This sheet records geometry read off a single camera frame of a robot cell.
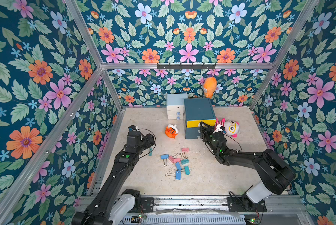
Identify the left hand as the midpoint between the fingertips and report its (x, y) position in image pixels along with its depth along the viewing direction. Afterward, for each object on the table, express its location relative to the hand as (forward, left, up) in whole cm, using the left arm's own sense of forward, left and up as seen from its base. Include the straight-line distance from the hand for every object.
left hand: (150, 136), depth 81 cm
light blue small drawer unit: (+27, -17, -3) cm, 32 cm away
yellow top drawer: (+6, -28, +1) cm, 29 cm away
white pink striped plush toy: (+10, -55, -11) cm, 57 cm away
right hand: (+6, -30, +2) cm, 31 cm away
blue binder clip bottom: (-17, -15, -17) cm, 28 cm away
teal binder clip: (-10, -20, -17) cm, 28 cm away
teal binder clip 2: (-16, -21, -18) cm, 32 cm away
